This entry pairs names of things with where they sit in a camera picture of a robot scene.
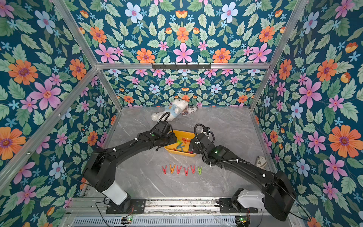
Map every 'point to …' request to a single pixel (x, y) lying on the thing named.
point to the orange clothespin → (172, 169)
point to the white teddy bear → (178, 105)
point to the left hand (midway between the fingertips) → (177, 138)
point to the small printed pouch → (189, 109)
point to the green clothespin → (200, 171)
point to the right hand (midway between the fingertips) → (196, 143)
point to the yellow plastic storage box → (182, 146)
